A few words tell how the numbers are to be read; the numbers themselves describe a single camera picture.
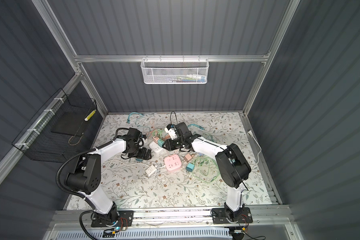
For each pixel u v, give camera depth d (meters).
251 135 1.08
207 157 0.96
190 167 0.89
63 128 0.73
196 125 1.12
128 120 1.16
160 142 0.94
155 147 0.96
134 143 0.73
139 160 0.92
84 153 0.50
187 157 0.93
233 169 0.53
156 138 0.96
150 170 0.87
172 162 0.91
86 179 0.47
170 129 0.82
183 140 0.72
